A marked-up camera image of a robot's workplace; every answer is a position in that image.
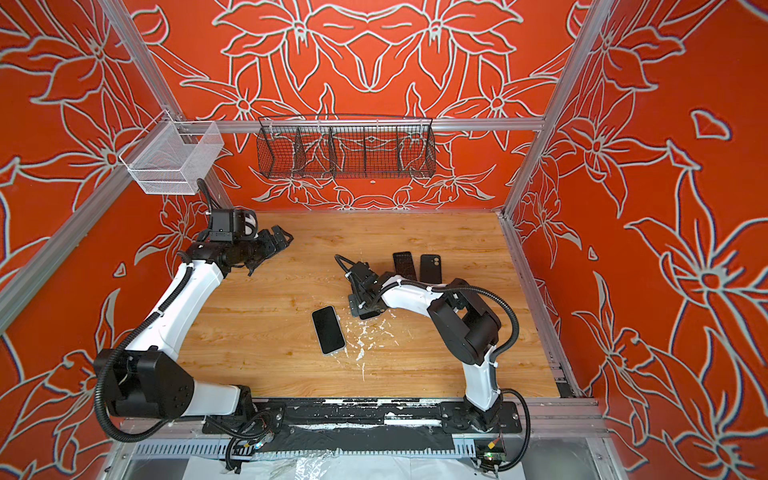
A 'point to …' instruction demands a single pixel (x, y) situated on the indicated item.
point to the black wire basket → (345, 146)
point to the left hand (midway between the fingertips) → (280, 241)
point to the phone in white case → (328, 329)
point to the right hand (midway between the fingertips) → (363, 302)
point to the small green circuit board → (495, 456)
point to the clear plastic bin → (169, 157)
